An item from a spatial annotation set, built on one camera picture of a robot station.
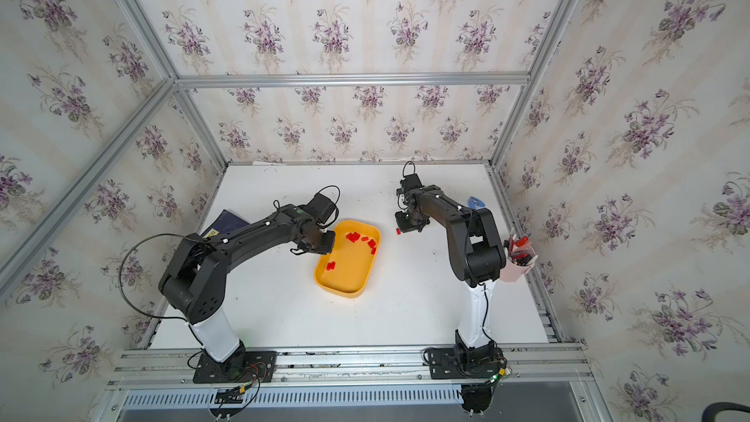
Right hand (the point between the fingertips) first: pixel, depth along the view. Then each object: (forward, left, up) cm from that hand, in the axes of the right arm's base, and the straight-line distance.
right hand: (409, 225), depth 99 cm
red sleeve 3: (-2, +4, -1) cm, 4 cm away
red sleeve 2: (-15, +26, 0) cm, 30 cm away
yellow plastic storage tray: (-16, +21, -2) cm, 27 cm away
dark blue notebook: (-1, +65, 0) cm, 65 cm away
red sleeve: (-7, +13, -1) cm, 15 cm away
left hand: (-12, +25, +3) cm, 28 cm away
